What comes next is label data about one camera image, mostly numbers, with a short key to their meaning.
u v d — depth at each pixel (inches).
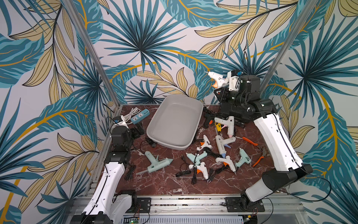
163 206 29.4
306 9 27.3
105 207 15.8
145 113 43.3
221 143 37.2
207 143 37.4
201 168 33.4
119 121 25.6
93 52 33.5
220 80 26.0
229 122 39.6
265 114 17.8
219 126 40.7
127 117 42.5
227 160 34.6
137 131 27.5
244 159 34.8
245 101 19.3
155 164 33.1
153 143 36.3
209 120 42.9
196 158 34.6
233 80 23.5
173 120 40.6
